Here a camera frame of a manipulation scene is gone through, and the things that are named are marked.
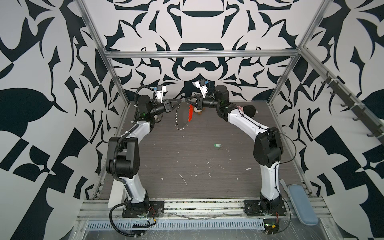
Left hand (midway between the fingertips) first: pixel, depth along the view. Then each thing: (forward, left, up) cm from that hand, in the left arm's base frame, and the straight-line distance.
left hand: (181, 97), depth 80 cm
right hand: (-3, -2, +1) cm, 4 cm away
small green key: (-13, -22, -31) cm, 40 cm away
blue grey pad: (-49, -58, -28) cm, 81 cm away
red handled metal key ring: (-2, -5, -7) cm, 9 cm away
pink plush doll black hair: (+11, -46, -24) cm, 53 cm away
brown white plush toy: (+16, -11, -30) cm, 36 cm away
